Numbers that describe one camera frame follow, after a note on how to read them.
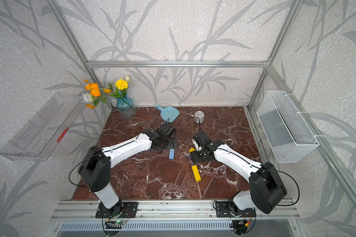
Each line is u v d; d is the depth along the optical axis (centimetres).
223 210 72
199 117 108
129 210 73
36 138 65
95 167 46
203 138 67
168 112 116
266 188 42
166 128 69
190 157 93
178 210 75
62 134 66
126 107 107
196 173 86
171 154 94
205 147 65
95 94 80
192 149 95
